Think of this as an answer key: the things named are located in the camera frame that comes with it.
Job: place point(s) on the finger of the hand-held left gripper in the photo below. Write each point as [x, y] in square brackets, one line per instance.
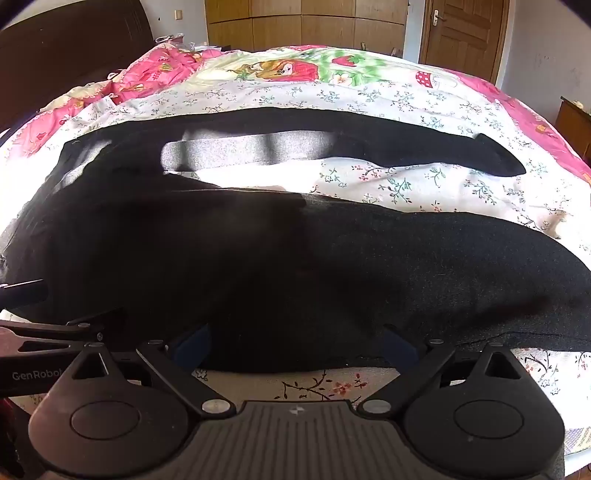
[23, 288]
[69, 333]

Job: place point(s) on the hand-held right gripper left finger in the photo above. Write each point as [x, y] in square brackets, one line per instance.
[196, 346]

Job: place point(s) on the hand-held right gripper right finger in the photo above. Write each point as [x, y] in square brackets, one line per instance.
[396, 350]

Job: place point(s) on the black pants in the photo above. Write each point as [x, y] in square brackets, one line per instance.
[277, 286]

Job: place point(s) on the white floral bedsheet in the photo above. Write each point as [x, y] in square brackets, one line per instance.
[415, 184]

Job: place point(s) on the dark wooden headboard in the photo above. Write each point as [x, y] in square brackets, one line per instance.
[60, 46]

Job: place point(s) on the brown wooden nightstand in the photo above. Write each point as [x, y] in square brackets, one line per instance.
[575, 129]

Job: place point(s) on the pink cartoon print quilt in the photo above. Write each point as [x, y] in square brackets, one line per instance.
[369, 64]

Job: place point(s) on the brown wooden door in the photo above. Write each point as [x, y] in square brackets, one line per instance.
[464, 32]

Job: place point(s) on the brown wooden wardrobe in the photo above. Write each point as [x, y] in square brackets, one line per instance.
[304, 23]

